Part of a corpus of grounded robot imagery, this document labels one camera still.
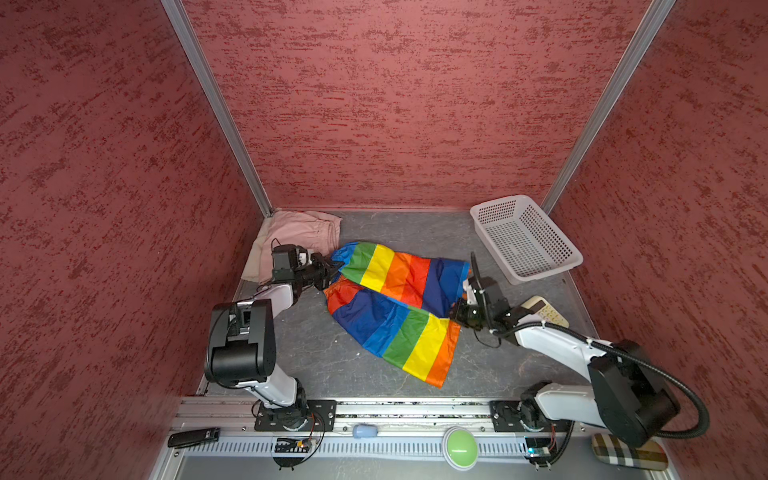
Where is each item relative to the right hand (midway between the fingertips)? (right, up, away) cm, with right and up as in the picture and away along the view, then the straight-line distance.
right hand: (443, 319), depth 87 cm
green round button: (+1, -26, -18) cm, 31 cm away
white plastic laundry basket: (+35, +22, +23) cm, 47 cm away
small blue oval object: (-22, -24, -15) cm, 36 cm away
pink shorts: (-43, +26, +18) cm, 53 cm away
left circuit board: (-41, -27, -15) cm, 51 cm away
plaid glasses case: (+44, -26, -20) cm, 55 cm away
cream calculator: (+33, +1, +5) cm, 34 cm away
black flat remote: (-61, -22, -20) cm, 68 cm away
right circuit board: (+20, -27, -16) cm, 38 cm away
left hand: (-30, +16, +3) cm, 34 cm away
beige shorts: (-65, +14, +15) cm, 68 cm away
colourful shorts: (-14, +3, +4) cm, 14 cm away
